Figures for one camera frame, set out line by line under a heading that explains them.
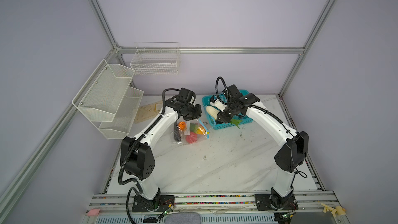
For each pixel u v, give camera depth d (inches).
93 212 27.9
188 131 35.5
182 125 38.5
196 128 34.5
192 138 34.7
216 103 29.6
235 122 32.2
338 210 27.7
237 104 23.3
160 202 28.8
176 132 36.9
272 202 25.9
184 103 25.3
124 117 36.4
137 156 17.8
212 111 32.7
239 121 33.2
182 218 26.6
